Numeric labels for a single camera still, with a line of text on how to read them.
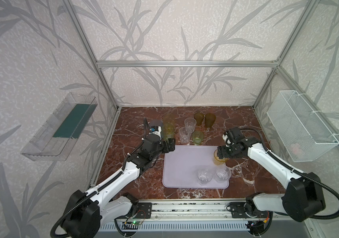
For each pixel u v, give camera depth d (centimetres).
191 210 75
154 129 72
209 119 104
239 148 60
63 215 37
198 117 110
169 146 72
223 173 86
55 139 64
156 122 103
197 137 100
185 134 102
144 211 72
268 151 52
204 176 84
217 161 83
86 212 39
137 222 70
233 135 67
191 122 106
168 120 117
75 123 65
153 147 60
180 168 89
